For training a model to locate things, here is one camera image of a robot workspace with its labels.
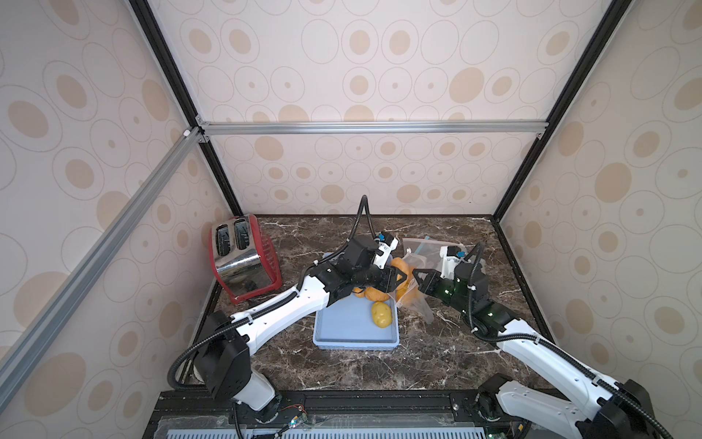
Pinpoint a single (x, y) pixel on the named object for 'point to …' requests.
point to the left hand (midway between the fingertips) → (409, 275)
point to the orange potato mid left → (358, 292)
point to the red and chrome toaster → (241, 261)
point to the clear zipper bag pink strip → (421, 308)
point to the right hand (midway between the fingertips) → (422, 269)
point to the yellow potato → (382, 314)
